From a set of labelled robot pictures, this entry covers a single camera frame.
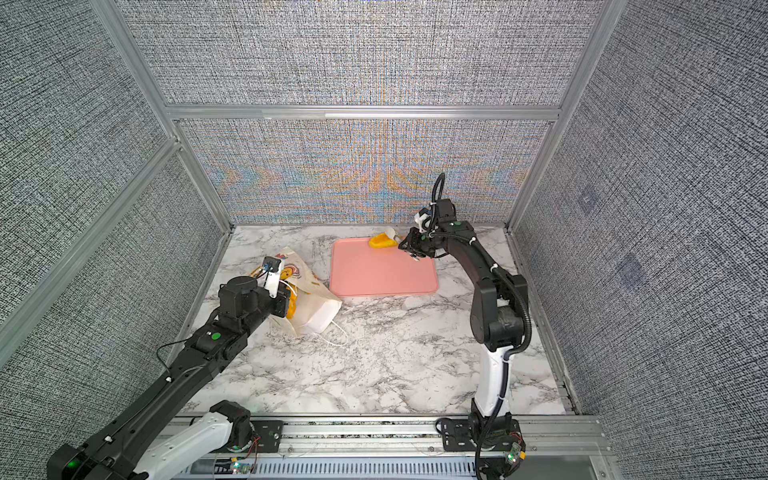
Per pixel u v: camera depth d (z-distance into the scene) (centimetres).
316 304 93
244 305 59
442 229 70
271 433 73
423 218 87
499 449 71
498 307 55
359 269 107
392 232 99
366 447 73
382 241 110
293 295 71
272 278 65
